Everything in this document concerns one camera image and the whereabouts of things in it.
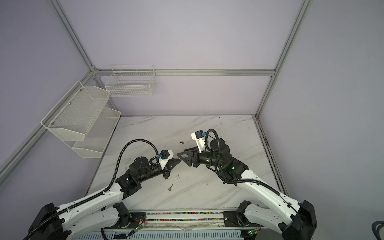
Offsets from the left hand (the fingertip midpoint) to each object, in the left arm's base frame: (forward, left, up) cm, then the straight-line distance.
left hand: (179, 160), depth 72 cm
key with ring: (-7, +6, -21) cm, 23 cm away
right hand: (-1, -1, +8) cm, 9 cm away
